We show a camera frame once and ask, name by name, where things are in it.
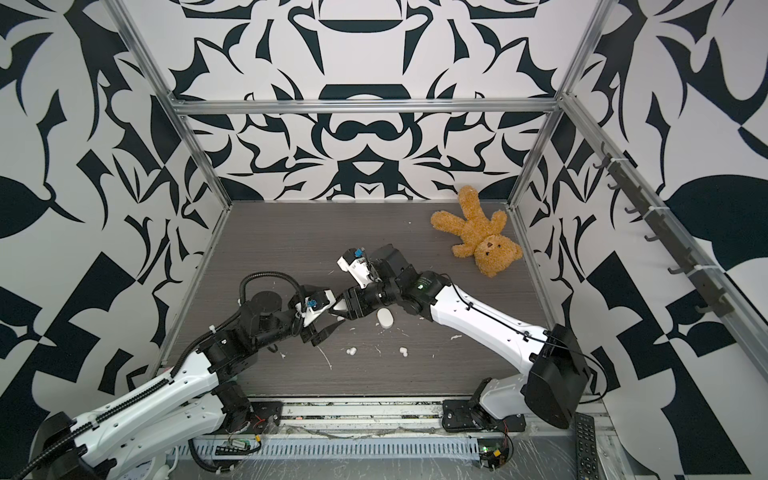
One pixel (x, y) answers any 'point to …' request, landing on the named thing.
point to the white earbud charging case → (385, 317)
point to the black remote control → (587, 458)
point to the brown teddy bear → (482, 239)
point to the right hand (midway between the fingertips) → (336, 306)
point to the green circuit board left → (232, 447)
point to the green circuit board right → (493, 452)
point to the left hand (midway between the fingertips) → (333, 296)
